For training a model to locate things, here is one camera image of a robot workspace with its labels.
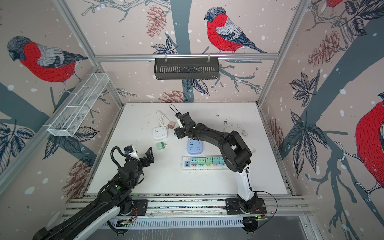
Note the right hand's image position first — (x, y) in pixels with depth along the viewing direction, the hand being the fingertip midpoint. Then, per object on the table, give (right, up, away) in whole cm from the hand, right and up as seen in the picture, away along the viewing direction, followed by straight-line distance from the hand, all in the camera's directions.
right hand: (180, 130), depth 96 cm
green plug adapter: (-12, -10, -1) cm, 16 cm away
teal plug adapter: (+26, -17, -13) cm, 33 cm away
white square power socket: (-14, -2, +4) cm, 15 cm away
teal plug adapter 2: (+10, -16, -13) cm, 23 cm away
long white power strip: (+5, -20, -11) cm, 23 cm away
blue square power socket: (+10, -10, -4) cm, 15 cm away
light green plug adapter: (+18, -16, -13) cm, 27 cm away
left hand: (-18, -9, -16) cm, 26 cm away
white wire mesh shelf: (-52, +7, -24) cm, 58 cm away
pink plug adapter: (-8, +3, +10) cm, 13 cm away
